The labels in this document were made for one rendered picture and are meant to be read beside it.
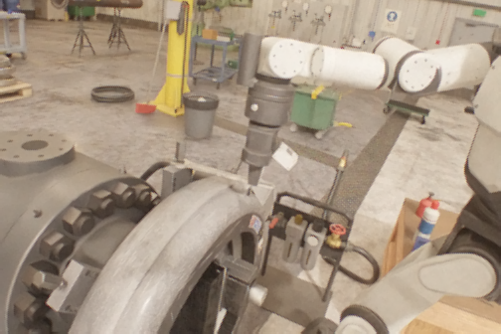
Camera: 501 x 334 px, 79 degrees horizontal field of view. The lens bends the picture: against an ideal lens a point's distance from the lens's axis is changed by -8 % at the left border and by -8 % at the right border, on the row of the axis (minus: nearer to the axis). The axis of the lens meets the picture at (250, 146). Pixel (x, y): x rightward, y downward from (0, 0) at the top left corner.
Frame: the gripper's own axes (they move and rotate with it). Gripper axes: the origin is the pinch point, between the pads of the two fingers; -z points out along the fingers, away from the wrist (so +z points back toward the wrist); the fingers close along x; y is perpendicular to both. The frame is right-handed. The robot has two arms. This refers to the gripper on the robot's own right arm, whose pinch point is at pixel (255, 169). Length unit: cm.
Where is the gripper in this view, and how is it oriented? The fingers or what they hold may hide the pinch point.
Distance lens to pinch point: 67.3
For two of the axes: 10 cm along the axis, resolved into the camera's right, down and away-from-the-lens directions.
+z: 1.7, -9.3, -3.1
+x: 2.2, -2.7, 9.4
